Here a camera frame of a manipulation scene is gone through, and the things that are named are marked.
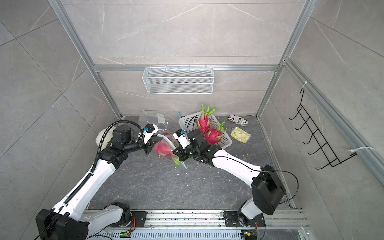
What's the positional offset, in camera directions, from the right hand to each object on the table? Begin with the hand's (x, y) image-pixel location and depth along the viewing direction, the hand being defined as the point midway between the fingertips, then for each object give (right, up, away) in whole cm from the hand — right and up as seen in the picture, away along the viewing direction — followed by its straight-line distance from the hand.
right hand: (174, 151), depth 77 cm
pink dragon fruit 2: (+23, +8, +18) cm, 31 cm away
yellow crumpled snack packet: (+43, +8, +27) cm, 51 cm away
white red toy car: (+44, +19, +37) cm, 61 cm away
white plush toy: (-37, +7, +4) cm, 38 cm away
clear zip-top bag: (-2, +7, -3) cm, 8 cm away
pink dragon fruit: (-6, 0, +4) cm, 7 cm away
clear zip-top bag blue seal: (-11, +17, +27) cm, 34 cm away
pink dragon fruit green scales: (+17, +17, +24) cm, 34 cm away
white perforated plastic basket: (+7, +16, +32) cm, 36 cm away
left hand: (-6, +9, -4) cm, 12 cm away
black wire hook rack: (+66, +5, -15) cm, 68 cm away
